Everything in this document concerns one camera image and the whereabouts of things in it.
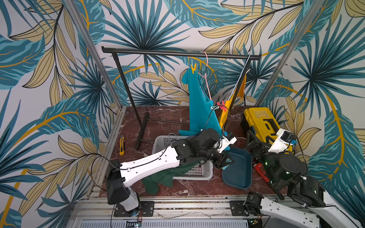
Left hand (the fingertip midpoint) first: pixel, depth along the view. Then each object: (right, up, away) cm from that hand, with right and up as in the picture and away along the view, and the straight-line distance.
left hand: (231, 163), depth 61 cm
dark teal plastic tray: (+15, -16, +29) cm, 36 cm away
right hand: (+10, +12, -3) cm, 16 cm away
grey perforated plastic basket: (-9, -12, +25) cm, 29 cm away
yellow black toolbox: (+30, +19, +29) cm, 46 cm away
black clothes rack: (-54, +22, +53) cm, 78 cm away
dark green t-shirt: (-29, -10, +11) cm, 33 cm away
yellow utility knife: (-62, +2, +34) cm, 70 cm away
